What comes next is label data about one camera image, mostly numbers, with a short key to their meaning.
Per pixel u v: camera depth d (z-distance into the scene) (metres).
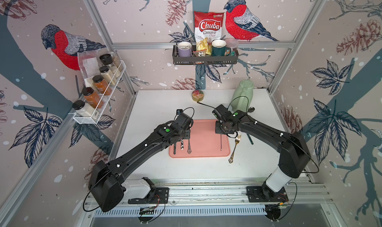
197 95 1.14
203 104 1.14
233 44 0.85
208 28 0.79
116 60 0.85
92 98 0.65
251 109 1.07
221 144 0.83
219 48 0.80
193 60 0.88
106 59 0.78
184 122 0.58
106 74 0.76
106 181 0.38
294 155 0.44
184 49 0.80
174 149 0.90
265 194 0.66
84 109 0.61
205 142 0.91
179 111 0.71
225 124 0.62
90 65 0.70
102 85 0.71
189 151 0.88
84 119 0.66
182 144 0.90
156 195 0.73
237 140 0.92
